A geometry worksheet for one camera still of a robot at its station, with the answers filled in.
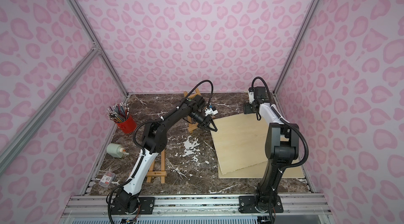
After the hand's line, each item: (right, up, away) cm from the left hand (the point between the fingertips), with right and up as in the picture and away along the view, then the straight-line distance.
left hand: (216, 130), depth 90 cm
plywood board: (+24, -21, -6) cm, 32 cm away
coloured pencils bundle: (-58, +10, +4) cm, 59 cm away
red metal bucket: (-53, +1, +5) cm, 53 cm away
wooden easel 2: (-15, +2, +6) cm, 16 cm away
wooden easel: (-27, -20, -11) cm, 36 cm away
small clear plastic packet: (-56, -23, -10) cm, 61 cm away
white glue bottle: (-53, -10, -6) cm, 55 cm away
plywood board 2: (+14, -7, 0) cm, 15 cm away
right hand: (+23, +12, +9) cm, 28 cm away
